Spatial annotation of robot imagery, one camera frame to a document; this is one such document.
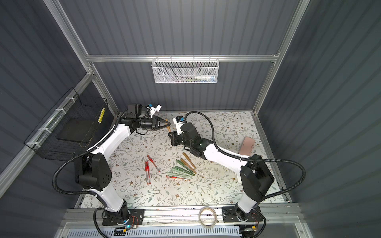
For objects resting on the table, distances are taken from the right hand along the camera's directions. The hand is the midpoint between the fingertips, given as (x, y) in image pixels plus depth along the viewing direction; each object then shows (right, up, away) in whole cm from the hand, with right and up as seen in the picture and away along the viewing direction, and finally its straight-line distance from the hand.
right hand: (170, 134), depth 79 cm
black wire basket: (-46, +4, -7) cm, 47 cm away
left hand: (0, +5, 0) cm, 5 cm away
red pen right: (-15, -23, +10) cm, 29 cm away
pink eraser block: (+48, -9, +18) cm, 52 cm away
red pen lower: (+3, -26, +7) cm, 27 cm away
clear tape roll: (+23, -40, -8) cm, 47 cm away
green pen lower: (+4, -24, +8) cm, 26 cm away
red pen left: (-17, -21, +12) cm, 30 cm away
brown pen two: (+10, -17, +14) cm, 25 cm away
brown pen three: (+6, -18, +12) cm, 23 cm away
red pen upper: (-14, -18, +14) cm, 27 cm away
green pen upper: (+7, -20, +12) cm, 25 cm away
